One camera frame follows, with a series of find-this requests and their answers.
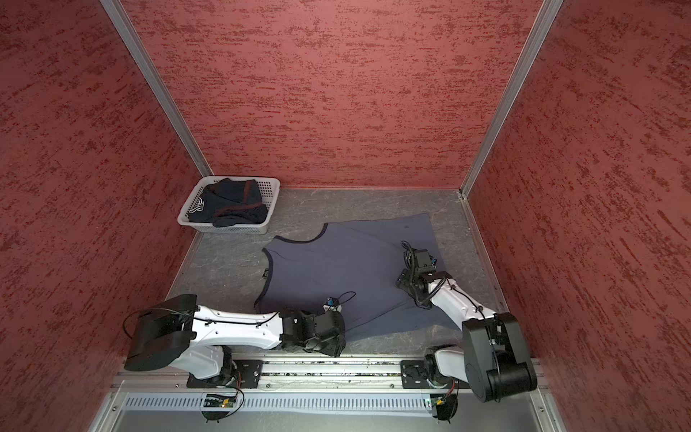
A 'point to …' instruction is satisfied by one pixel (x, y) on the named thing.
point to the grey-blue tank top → (353, 266)
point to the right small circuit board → (437, 401)
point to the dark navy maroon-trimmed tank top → (228, 202)
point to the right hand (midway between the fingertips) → (405, 291)
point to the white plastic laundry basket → (269, 189)
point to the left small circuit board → (220, 400)
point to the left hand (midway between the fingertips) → (334, 349)
